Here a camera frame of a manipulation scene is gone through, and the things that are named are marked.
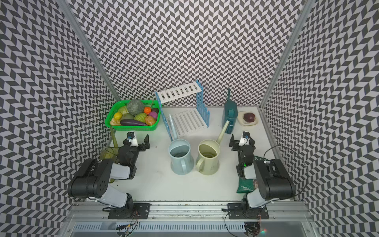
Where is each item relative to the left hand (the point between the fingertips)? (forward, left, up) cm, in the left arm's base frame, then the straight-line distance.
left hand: (140, 135), depth 91 cm
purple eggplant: (+13, +10, -4) cm, 17 cm away
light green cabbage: (+16, +4, -1) cm, 17 cm away
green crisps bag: (-28, -61, -6) cm, 68 cm away
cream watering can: (-16, -41, +9) cm, 45 cm away
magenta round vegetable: (+20, -4, -3) cm, 21 cm away
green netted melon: (+22, +8, +4) cm, 24 cm away
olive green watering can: (-4, +24, -15) cm, 29 cm away
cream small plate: (+18, -67, -5) cm, 69 cm away
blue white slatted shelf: (+20, -18, +17) cm, 32 cm away
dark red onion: (+18, -73, -4) cm, 75 cm away
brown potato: (+13, -3, -1) cm, 13 cm away
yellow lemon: (+17, +20, 0) cm, 27 cm away
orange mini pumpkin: (+26, +3, -4) cm, 26 cm away
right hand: (-1, -62, -1) cm, 62 cm away
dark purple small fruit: (+28, -3, -6) cm, 29 cm away
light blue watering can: (-9, -25, -5) cm, 26 cm away
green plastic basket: (+25, +28, -1) cm, 38 cm away
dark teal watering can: (+16, -58, +2) cm, 60 cm away
